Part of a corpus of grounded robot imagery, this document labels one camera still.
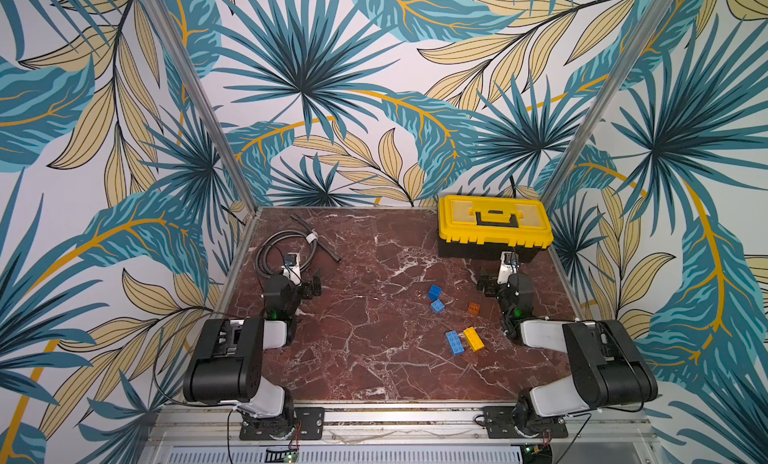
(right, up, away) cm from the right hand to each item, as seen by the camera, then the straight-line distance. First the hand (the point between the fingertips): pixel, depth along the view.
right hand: (499, 268), depth 92 cm
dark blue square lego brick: (-20, -8, +2) cm, 21 cm away
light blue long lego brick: (-15, -21, -7) cm, 26 cm away
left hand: (-61, -1, 0) cm, 61 cm away
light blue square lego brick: (-19, -12, 0) cm, 23 cm away
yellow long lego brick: (-10, -20, -6) cm, 23 cm away
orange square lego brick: (-8, -12, 0) cm, 15 cm away
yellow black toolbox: (-3, +13, +2) cm, 13 cm away
